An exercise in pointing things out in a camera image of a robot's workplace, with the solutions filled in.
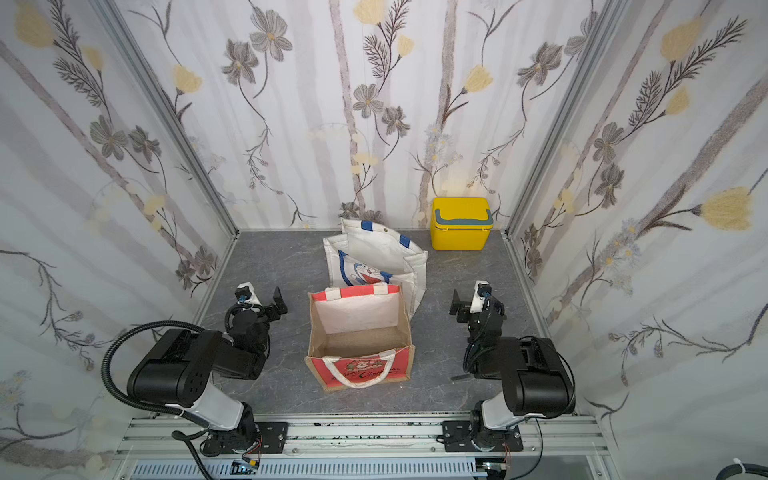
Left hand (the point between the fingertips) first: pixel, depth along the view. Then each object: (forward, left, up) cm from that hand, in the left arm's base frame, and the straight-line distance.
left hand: (264, 289), depth 90 cm
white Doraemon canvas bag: (+13, -31, 0) cm, 34 cm away
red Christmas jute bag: (-12, -29, -10) cm, 33 cm away
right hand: (-2, -64, +1) cm, 64 cm away
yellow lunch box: (+25, -65, +3) cm, 69 cm away
